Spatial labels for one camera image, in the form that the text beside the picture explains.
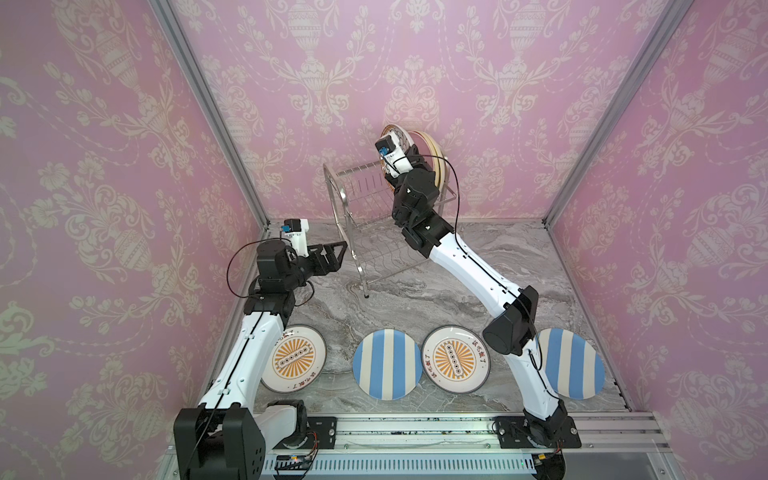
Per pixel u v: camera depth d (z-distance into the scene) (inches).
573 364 33.6
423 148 30.4
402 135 28.3
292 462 28.7
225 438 15.3
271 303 22.0
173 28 28.2
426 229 23.4
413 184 21.2
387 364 33.6
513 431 28.9
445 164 32.6
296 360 33.7
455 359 33.6
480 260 22.4
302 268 26.3
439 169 30.4
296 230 26.8
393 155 23.8
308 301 39.3
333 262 27.0
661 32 28.2
